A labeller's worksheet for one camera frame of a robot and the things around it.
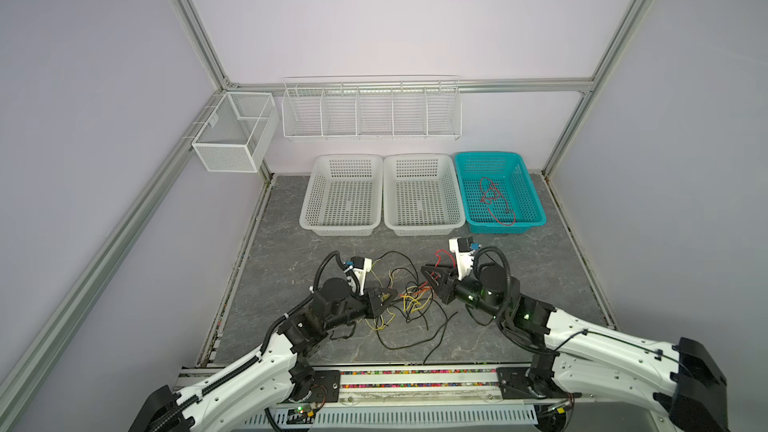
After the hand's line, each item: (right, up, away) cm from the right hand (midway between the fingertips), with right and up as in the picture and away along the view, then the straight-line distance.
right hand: (423, 271), depth 71 cm
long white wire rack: (-14, +48, +26) cm, 56 cm away
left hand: (-6, -8, +3) cm, 10 cm away
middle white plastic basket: (+4, +20, +44) cm, 49 cm away
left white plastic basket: (-26, +19, +42) cm, 53 cm away
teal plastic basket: (+39, +29, +48) cm, 68 cm away
